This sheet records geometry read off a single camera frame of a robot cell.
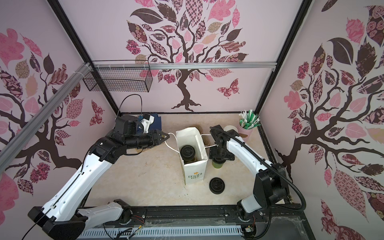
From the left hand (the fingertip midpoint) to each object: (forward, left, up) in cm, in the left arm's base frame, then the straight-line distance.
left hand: (167, 140), depth 66 cm
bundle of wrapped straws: (+26, -48, -15) cm, 57 cm away
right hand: (+3, -27, -20) cm, 34 cm away
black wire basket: (+71, +50, -15) cm, 88 cm away
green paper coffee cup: (0, -26, -25) cm, 36 cm away
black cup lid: (+4, -8, -18) cm, 21 cm away
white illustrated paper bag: (-9, -12, -14) cm, 21 cm away
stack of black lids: (-11, -25, -29) cm, 40 cm away
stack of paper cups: (+21, -35, -16) cm, 44 cm away
